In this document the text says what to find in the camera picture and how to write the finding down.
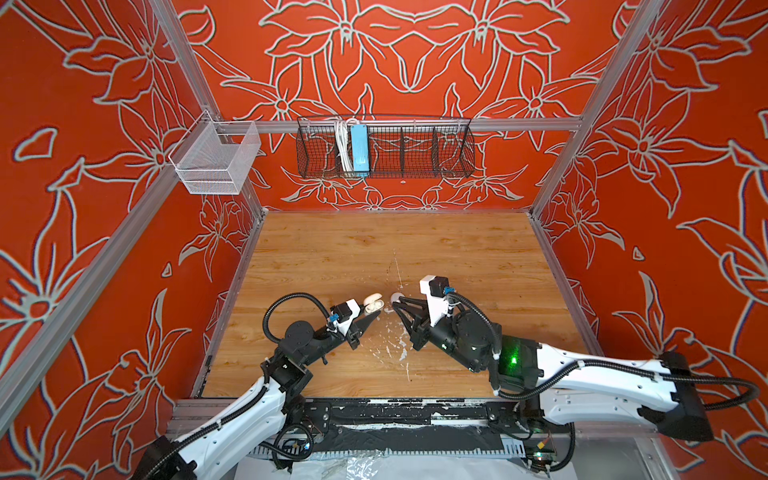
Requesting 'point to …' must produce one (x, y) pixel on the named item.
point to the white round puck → (395, 297)
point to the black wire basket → (397, 149)
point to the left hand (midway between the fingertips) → (374, 306)
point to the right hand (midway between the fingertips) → (391, 305)
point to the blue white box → (360, 151)
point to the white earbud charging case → (373, 303)
